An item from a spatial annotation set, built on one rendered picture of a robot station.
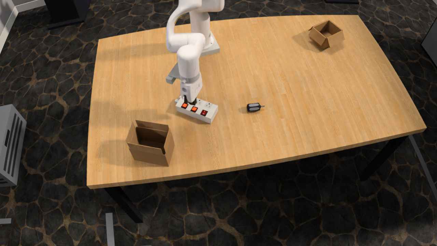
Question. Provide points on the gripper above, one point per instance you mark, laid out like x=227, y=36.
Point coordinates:
x=190, y=91

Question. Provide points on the brown cardboard box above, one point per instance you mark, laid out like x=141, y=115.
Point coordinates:
x=326, y=34
x=151, y=142

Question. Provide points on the white power strip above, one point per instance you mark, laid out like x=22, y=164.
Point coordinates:
x=203, y=110

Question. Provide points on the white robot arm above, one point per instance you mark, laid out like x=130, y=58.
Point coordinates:
x=189, y=46

